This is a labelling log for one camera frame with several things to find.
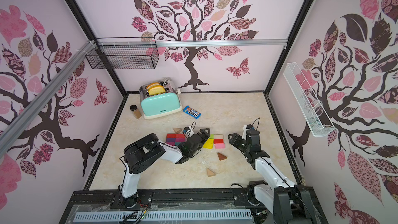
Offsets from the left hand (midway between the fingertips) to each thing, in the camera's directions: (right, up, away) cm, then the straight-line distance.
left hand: (208, 136), depth 93 cm
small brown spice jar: (-48, +14, +8) cm, 51 cm away
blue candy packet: (-9, +13, +13) cm, 20 cm away
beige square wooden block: (+7, -1, +2) cm, 7 cm away
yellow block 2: (0, -5, -5) cm, 7 cm away
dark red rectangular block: (-24, 0, +4) cm, 25 cm away
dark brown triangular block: (+7, -10, -8) cm, 15 cm away
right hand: (+13, -1, -6) cm, 14 cm away
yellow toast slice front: (-33, +29, +2) cm, 44 cm away
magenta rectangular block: (-18, -2, +1) cm, 18 cm away
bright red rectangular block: (-18, -1, +4) cm, 19 cm away
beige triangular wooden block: (-21, +3, +4) cm, 21 cm away
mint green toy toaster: (-29, +20, +3) cm, 35 cm away
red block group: (+6, -3, 0) cm, 7 cm away
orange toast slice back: (-37, +33, +5) cm, 49 cm away
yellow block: (0, -1, -7) cm, 7 cm away
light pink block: (+7, -6, -1) cm, 9 cm away
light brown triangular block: (0, -17, -12) cm, 21 cm away
